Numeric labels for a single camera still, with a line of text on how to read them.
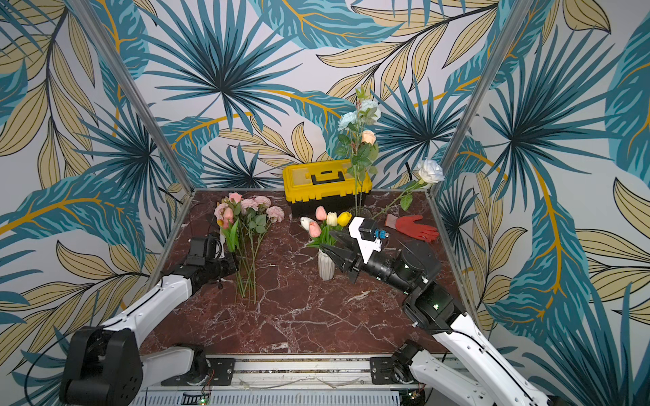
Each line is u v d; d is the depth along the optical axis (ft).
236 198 3.42
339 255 1.63
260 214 3.52
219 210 3.40
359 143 2.52
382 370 2.38
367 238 1.48
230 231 2.95
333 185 3.32
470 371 1.44
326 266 2.75
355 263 1.59
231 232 2.95
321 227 2.35
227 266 2.55
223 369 2.40
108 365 1.32
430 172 2.13
